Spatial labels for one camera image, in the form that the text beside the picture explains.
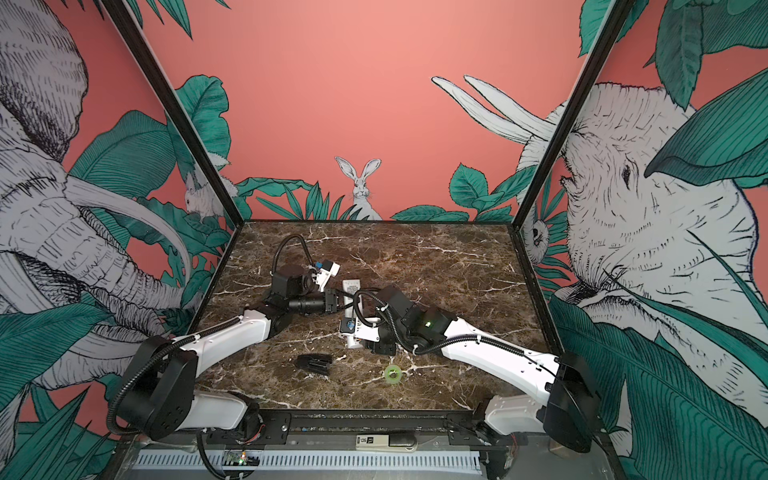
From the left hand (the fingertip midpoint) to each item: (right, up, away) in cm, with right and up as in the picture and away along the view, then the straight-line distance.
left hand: (357, 299), depth 78 cm
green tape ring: (+11, -23, +4) cm, 25 cm away
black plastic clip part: (-12, -19, +6) cm, 24 cm away
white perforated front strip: (0, -38, -8) cm, 39 cm away
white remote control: (-2, +3, +2) cm, 4 cm away
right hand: (+1, -7, -5) cm, 9 cm away
